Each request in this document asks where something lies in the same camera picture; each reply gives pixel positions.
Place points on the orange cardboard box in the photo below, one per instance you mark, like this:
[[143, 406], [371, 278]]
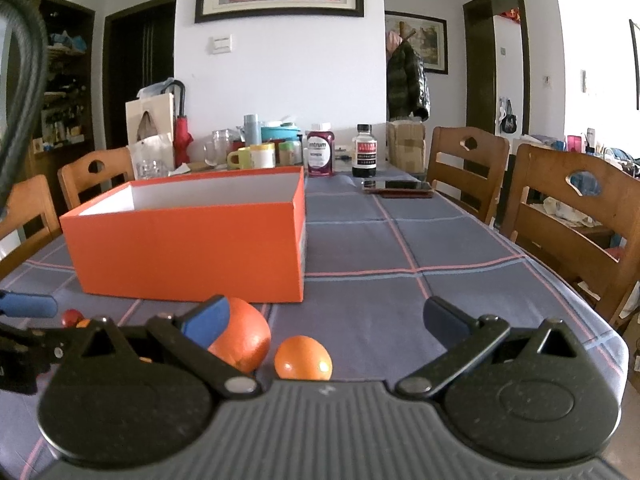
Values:
[[190, 250]]

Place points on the clear glass mug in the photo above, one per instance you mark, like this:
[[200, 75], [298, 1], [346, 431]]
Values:
[[220, 147]]

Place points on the dark wooden shelf cabinet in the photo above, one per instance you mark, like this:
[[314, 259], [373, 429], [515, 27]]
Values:
[[65, 85]]

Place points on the wooden chair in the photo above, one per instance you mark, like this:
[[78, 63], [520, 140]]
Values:
[[30, 210], [545, 185], [80, 175], [450, 160]]

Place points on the white wall switch plate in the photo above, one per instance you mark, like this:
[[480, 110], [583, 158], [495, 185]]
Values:
[[221, 44]]

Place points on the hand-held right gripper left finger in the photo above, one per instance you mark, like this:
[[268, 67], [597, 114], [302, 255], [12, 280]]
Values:
[[207, 322]]

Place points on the teal food container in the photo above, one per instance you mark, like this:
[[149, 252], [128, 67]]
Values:
[[280, 133]]

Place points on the large orange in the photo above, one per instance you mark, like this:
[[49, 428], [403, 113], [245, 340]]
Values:
[[245, 345]]

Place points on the white cup yellow lid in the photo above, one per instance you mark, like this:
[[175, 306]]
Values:
[[262, 156]]

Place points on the blue plaid tablecloth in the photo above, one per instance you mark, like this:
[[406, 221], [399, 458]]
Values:
[[450, 270]]

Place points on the dark framed picture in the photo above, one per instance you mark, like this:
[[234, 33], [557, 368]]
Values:
[[430, 35]]

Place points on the clear drinking glass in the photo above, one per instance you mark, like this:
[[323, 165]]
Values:
[[151, 170]]

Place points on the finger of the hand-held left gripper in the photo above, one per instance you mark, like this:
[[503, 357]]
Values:
[[25, 305], [35, 342]]

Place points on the dark bottle white label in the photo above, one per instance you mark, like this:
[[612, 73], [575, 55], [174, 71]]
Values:
[[365, 155]]

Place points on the black hanging handbag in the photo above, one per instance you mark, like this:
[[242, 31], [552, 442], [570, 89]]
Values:
[[509, 122]]

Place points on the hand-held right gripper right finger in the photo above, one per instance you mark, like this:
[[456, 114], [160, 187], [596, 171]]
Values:
[[445, 322]]

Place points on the red cherry tomato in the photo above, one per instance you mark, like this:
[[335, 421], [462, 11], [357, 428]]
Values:
[[71, 317]]

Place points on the small orange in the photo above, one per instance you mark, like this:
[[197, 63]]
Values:
[[302, 357]]

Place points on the white paper bag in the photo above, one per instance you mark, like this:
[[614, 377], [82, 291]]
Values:
[[150, 150]]

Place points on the dark phone red case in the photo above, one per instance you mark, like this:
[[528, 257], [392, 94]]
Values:
[[400, 186]]

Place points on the dark wooden door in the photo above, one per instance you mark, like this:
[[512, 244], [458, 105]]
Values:
[[135, 60]]

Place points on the purple supplement bottle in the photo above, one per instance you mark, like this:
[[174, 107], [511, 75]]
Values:
[[320, 152]]

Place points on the grey-blue thermos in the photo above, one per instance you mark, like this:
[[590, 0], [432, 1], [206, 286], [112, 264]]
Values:
[[251, 130]]

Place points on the red folded umbrella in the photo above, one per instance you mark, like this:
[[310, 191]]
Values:
[[182, 140]]

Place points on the small jar green lid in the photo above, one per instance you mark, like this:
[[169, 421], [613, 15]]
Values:
[[289, 154]]

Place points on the brown cardboard carton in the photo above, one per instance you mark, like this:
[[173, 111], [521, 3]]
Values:
[[405, 145]]

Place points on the dark hanging jacket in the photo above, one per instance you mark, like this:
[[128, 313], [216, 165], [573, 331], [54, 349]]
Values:
[[402, 80]]

